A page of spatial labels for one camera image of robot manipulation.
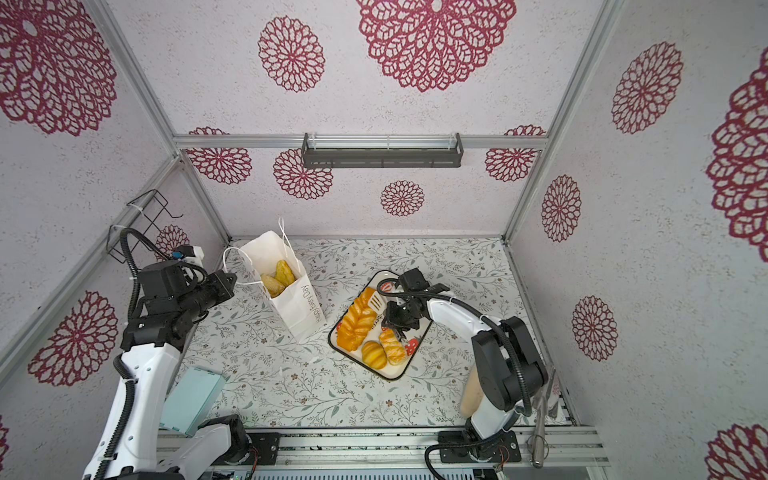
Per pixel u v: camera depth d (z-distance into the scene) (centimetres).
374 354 85
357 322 93
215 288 64
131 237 54
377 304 94
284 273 94
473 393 80
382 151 93
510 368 46
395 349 87
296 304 79
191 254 64
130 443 39
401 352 86
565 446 76
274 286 89
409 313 75
